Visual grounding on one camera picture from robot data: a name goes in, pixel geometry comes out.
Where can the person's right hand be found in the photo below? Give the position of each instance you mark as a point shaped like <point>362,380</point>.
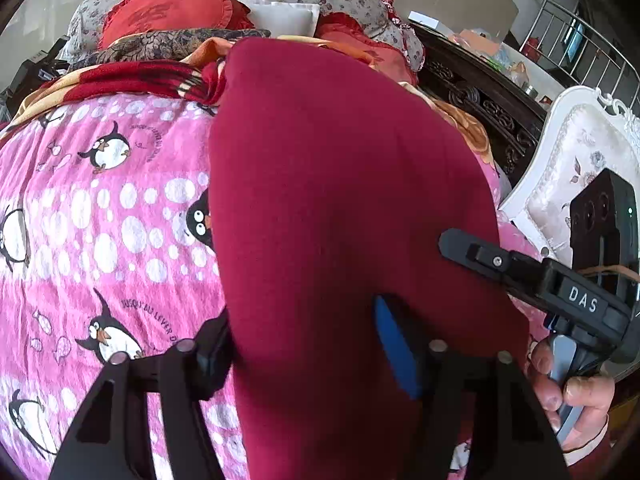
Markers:
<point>593,394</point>

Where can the orange red patterned blanket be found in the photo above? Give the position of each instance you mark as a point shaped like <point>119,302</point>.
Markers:
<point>198,77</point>

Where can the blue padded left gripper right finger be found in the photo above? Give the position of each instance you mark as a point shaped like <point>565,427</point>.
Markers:
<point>484,400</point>

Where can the dark red fleece sweater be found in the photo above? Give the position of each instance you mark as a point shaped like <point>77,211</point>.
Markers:
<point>329,185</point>

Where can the pink penguin blanket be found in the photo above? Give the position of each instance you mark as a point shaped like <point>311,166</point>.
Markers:
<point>107,245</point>

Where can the dark floral garment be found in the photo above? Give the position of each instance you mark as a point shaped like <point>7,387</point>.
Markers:
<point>172,45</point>

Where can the black tripod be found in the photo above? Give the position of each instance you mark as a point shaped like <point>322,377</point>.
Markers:
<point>34,72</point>

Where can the dark carved wooden headboard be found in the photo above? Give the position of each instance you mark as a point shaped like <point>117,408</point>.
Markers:
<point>512,119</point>

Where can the red heart pillow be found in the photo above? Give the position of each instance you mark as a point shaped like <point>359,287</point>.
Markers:
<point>132,17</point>

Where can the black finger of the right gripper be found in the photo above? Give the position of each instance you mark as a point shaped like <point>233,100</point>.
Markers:
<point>490,261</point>

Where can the white ornate chair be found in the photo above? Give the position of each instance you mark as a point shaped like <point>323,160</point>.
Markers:
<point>585,132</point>

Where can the white small pillow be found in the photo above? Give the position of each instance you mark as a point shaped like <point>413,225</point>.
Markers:
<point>282,18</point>

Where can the metal stair railing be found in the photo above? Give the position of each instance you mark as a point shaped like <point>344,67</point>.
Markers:
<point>569,48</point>

